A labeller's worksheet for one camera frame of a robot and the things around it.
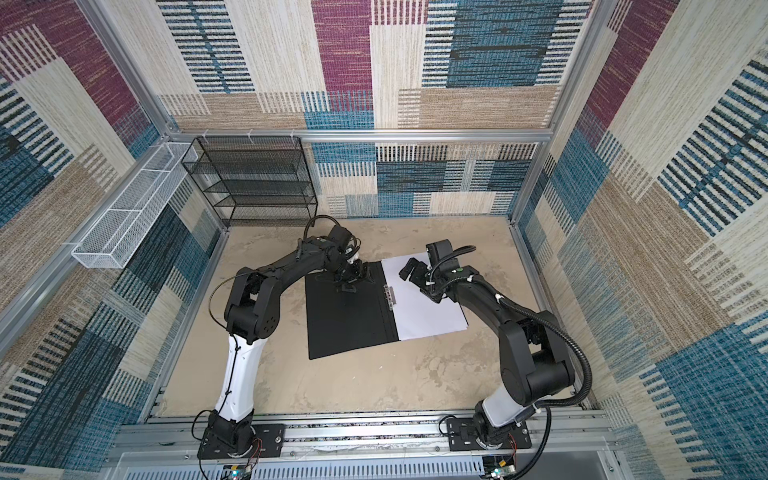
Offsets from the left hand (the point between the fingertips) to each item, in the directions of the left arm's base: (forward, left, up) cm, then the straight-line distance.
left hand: (367, 281), depth 98 cm
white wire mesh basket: (-7, +58, +29) cm, 65 cm away
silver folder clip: (-4, -7, -4) cm, 9 cm away
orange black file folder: (-12, +9, -4) cm, 15 cm away
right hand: (-5, -13, +7) cm, 16 cm away
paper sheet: (-11, -16, -3) cm, 20 cm away
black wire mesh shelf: (+36, +41, +13) cm, 56 cm away
